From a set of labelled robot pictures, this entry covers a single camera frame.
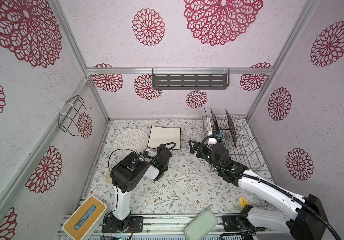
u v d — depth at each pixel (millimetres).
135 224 733
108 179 535
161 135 1031
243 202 793
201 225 727
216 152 565
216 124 898
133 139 1064
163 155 750
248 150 1027
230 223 721
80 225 703
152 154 881
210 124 915
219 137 652
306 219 386
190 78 944
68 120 750
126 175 518
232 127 1001
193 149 687
